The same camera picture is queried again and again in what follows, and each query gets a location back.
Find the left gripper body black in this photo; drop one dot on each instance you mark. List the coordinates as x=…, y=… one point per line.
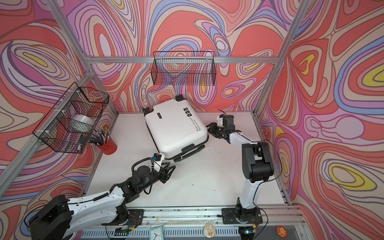
x=160, y=177

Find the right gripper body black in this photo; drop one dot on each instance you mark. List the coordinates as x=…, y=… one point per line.
x=217, y=131

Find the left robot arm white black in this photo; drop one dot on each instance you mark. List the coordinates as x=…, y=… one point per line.
x=61, y=217

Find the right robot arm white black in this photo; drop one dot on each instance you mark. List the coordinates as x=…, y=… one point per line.
x=257, y=167

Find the red pen cup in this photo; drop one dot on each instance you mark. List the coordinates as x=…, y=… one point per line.
x=101, y=138

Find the small white clock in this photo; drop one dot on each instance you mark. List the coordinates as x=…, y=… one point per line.
x=156, y=233

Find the round food badge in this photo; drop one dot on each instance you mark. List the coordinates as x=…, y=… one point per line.
x=209, y=230

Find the red round sticker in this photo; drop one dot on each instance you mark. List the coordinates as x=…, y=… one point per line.
x=282, y=232

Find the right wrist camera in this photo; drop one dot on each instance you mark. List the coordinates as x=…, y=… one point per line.
x=225, y=120

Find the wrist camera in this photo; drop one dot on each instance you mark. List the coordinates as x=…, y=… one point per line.
x=225, y=120
x=157, y=160

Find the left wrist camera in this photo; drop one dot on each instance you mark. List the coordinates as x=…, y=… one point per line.
x=157, y=160

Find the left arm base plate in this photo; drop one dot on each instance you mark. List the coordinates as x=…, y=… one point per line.
x=130, y=218

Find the black wire basket on back wall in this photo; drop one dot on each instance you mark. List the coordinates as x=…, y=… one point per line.
x=184, y=68

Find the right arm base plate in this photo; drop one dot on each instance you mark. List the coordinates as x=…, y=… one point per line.
x=231, y=216

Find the black wire basket on left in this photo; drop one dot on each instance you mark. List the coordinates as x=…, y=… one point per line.
x=56, y=133

